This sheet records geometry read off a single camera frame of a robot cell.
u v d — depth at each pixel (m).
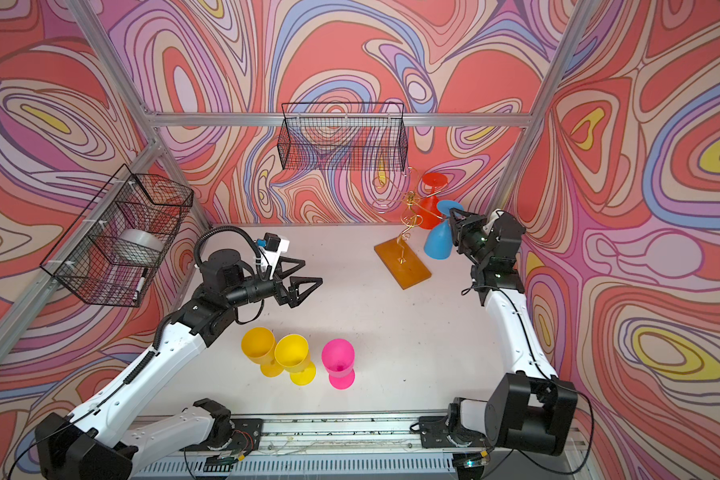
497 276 0.57
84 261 0.67
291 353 0.77
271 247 0.59
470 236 0.67
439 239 0.83
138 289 0.72
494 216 0.69
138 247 0.70
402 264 1.07
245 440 0.72
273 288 0.62
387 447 0.72
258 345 0.77
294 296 0.61
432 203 0.90
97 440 0.39
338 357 0.77
